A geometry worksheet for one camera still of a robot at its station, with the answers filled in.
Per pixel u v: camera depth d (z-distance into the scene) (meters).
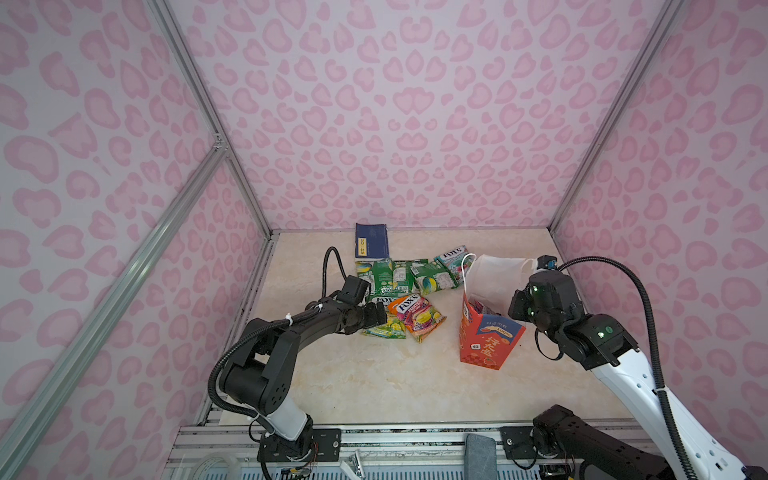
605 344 0.45
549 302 0.52
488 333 0.72
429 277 0.98
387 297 0.98
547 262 0.61
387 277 1.04
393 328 0.91
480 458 0.69
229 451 0.74
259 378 0.45
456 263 1.06
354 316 0.73
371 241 1.16
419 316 0.93
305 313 0.58
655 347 0.45
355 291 0.75
